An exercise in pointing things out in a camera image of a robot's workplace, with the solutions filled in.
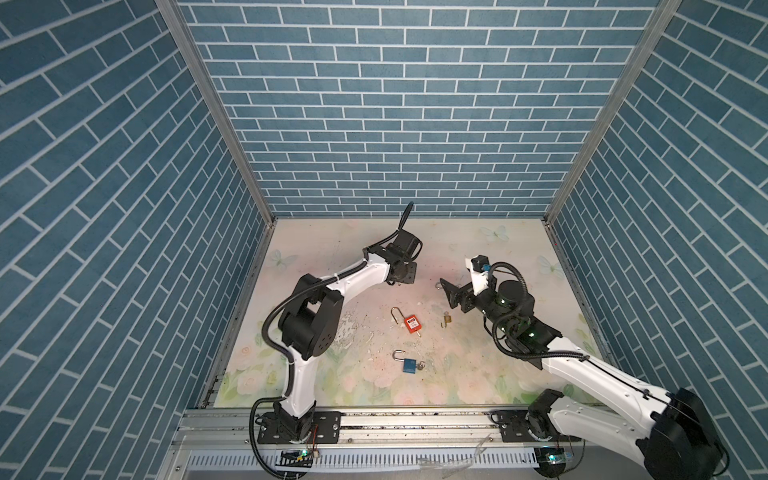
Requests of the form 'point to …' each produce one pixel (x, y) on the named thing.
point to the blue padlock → (409, 365)
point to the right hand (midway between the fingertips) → (453, 269)
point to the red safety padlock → (411, 322)
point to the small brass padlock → (447, 319)
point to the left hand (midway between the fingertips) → (407, 272)
